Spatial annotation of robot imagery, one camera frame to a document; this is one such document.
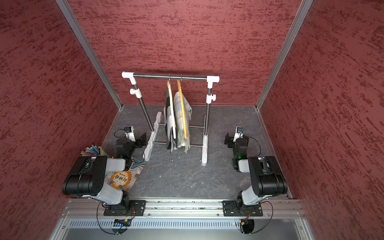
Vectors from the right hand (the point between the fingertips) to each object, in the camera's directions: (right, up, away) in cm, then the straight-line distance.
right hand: (234, 135), depth 94 cm
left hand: (-62, 0, 0) cm, 62 cm away
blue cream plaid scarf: (-34, +10, -22) cm, 41 cm away
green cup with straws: (-81, -7, -14) cm, 82 cm away
